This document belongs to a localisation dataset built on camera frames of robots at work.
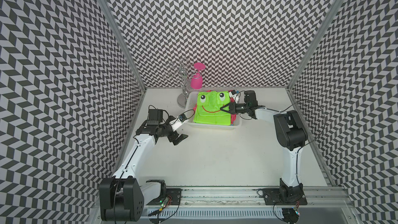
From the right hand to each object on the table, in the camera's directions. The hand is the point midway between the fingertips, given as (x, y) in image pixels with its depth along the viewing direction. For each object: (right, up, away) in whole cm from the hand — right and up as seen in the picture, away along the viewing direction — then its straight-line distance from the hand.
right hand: (221, 110), depth 94 cm
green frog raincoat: (-8, +1, +1) cm, 8 cm away
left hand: (-23, -9, -11) cm, 28 cm away
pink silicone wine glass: (-16, +19, +6) cm, 26 cm away
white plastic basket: (-19, +7, +7) cm, 21 cm away
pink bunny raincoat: (+7, -4, 0) cm, 8 cm away
